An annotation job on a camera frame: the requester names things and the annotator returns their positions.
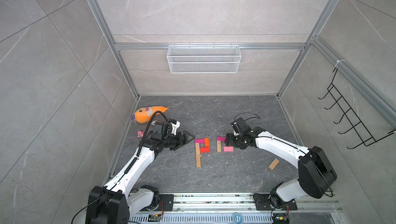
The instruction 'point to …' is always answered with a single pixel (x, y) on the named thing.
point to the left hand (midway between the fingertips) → (192, 138)
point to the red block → (204, 149)
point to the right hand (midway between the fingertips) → (230, 142)
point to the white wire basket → (203, 59)
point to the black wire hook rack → (365, 137)
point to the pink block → (228, 149)
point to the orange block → (207, 142)
